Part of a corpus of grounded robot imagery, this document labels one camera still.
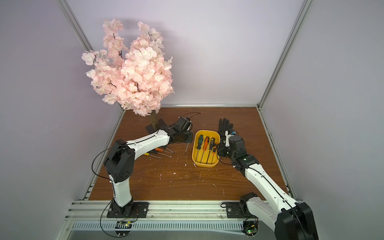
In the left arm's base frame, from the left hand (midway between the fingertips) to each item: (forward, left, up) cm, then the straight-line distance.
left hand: (194, 137), depth 91 cm
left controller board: (-44, +34, -12) cm, 57 cm away
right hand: (-7, -15, +5) cm, 17 cm away
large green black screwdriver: (+1, -4, -7) cm, 8 cm away
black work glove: (+15, -22, -8) cm, 27 cm away
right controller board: (-44, -28, -10) cm, 53 cm away
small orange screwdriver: (-7, -13, -8) cm, 16 cm away
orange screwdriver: (+1, -8, -6) cm, 10 cm away
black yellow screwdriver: (-4, +4, -1) cm, 6 cm away
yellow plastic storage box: (+7, -11, -6) cm, 14 cm away
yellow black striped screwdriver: (+1, -12, -8) cm, 14 cm away
